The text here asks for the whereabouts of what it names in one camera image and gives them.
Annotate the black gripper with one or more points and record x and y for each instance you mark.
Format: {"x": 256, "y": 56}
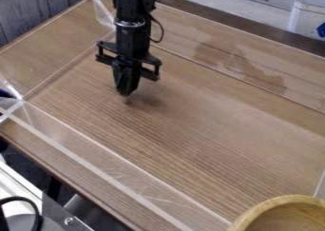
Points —
{"x": 131, "y": 47}

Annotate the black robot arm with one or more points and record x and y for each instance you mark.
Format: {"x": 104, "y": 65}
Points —
{"x": 136, "y": 11}

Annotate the brown wooden bowl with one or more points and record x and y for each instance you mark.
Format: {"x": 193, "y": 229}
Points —
{"x": 287, "y": 213}

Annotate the white container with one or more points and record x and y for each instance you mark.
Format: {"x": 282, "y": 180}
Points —
{"x": 307, "y": 19}

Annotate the clear acrylic barrier wall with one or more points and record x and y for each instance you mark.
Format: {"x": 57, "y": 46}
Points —
{"x": 224, "y": 134}

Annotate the grey metal bracket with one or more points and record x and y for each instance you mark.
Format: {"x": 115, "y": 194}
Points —
{"x": 58, "y": 219}

